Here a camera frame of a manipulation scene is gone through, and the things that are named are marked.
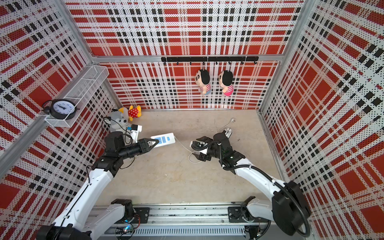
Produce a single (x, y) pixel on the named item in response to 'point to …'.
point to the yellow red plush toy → (134, 112)
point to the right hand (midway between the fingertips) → (199, 144)
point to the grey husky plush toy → (118, 120)
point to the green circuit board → (128, 230)
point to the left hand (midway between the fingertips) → (159, 142)
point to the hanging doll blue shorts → (202, 78)
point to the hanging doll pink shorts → (225, 80)
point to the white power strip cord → (232, 120)
